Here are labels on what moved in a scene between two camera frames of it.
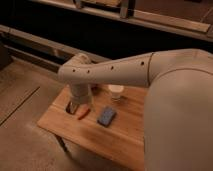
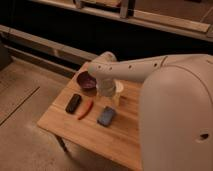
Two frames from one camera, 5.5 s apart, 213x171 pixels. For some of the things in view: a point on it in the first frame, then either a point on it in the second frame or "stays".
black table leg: [63, 143] stays
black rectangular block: [72, 107] stays
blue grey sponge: [106, 117] stays
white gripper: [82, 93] → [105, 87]
